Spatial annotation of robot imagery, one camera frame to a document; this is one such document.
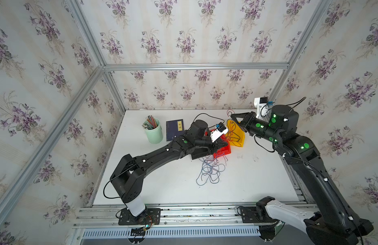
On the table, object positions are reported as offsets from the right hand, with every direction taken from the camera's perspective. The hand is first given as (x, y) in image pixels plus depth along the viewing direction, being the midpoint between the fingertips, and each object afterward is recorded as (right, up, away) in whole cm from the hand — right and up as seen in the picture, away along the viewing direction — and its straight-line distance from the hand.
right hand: (232, 115), depth 60 cm
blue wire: (-5, -30, +27) cm, 41 cm away
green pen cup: (-40, -11, +37) cm, 55 cm away
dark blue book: (-29, -6, +48) cm, 57 cm away
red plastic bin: (+5, -20, +33) cm, 39 cm away
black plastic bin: (-12, -20, +31) cm, 39 cm away
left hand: (+1, -14, +13) cm, 19 cm away
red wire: (-5, -25, +29) cm, 38 cm away
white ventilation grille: (+11, -53, +11) cm, 56 cm away
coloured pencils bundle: (-43, -3, +36) cm, 56 cm away
